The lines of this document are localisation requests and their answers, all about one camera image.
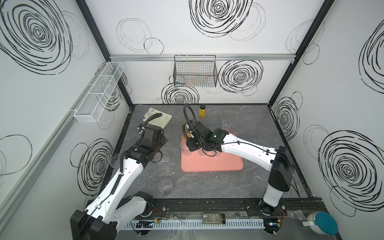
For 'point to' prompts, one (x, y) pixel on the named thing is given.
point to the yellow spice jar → (202, 111)
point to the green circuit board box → (214, 218)
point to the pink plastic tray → (196, 161)
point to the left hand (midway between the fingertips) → (163, 136)
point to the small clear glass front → (164, 160)
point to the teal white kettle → (321, 222)
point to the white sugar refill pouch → (161, 121)
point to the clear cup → (165, 186)
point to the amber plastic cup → (184, 130)
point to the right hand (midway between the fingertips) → (187, 143)
